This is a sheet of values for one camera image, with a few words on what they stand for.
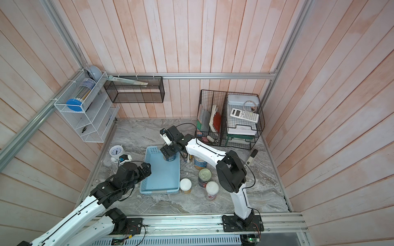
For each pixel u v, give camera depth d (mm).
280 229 732
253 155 922
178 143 645
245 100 997
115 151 981
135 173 601
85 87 764
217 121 1077
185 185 798
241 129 899
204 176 798
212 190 744
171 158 905
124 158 685
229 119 922
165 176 928
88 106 744
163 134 784
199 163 873
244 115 926
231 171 498
